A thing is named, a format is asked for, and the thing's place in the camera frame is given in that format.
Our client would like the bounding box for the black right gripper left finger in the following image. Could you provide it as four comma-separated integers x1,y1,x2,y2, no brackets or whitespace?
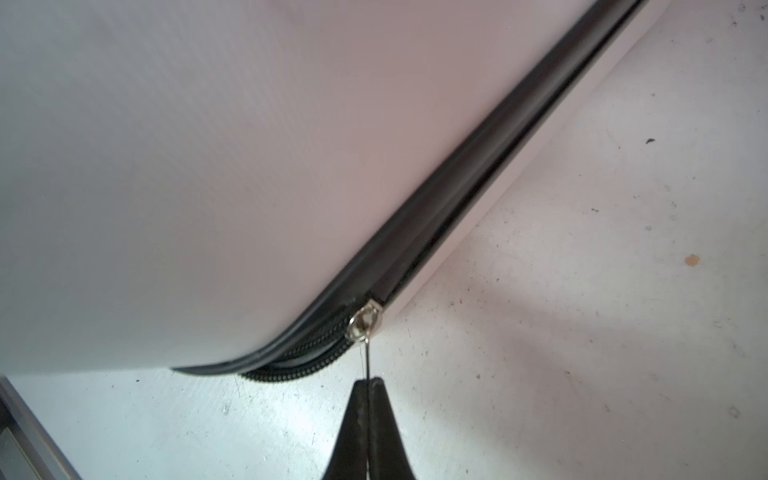
323,380,369,480

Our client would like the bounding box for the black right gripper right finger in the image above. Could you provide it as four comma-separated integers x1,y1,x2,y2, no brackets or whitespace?
368,377,416,480

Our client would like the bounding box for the black suitcase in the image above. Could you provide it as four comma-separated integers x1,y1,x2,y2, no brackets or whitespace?
1,1,667,376

